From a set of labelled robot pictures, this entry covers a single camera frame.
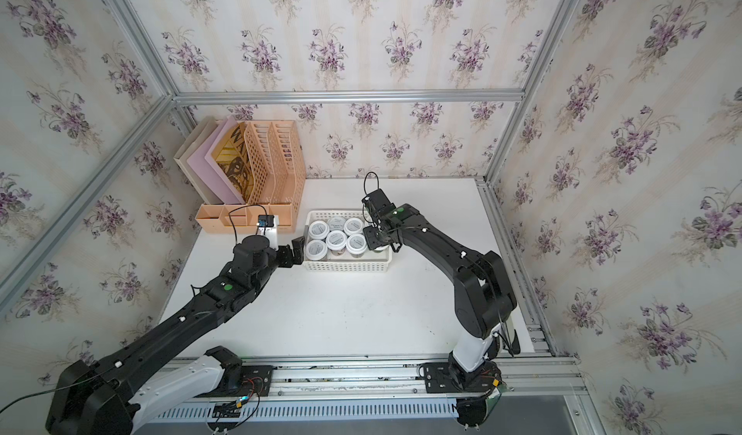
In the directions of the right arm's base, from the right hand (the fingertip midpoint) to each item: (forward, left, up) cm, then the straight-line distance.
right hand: (381, 236), depth 88 cm
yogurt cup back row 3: (+7, +10, -5) cm, 13 cm away
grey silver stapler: (-28, -37, -10) cm, 47 cm away
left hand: (-6, +25, +7) cm, 26 cm away
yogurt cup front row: (-2, +21, -5) cm, 22 cm away
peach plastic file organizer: (+32, +43, -11) cm, 55 cm away
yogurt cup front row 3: (-1, +8, -4) cm, 9 cm away
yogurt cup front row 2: (+1, +15, -5) cm, 16 cm away
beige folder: (+18, +60, +18) cm, 65 cm away
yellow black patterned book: (+26, +52, +10) cm, 59 cm away
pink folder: (+15, +55, +14) cm, 58 cm away
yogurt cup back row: (+5, +21, -5) cm, 23 cm away
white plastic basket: (-1, +3, -14) cm, 14 cm away
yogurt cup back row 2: (+9, +15, -6) cm, 19 cm away
